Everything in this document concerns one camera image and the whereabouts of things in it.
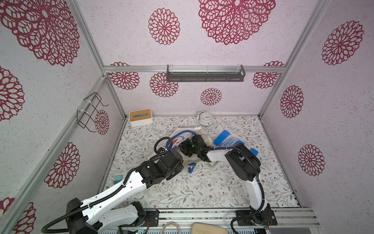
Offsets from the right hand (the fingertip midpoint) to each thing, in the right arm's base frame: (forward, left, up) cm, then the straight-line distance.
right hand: (175, 143), depth 95 cm
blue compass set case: (+1, -54, -10) cm, 55 cm away
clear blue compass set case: (+7, -39, -8) cm, 40 cm away
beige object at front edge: (-45, -14, -3) cm, 47 cm away
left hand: (-20, -6, +9) cm, 23 cm away
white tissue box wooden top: (+27, +30, -3) cm, 41 cm away
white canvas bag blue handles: (+1, -4, +8) cm, 9 cm away
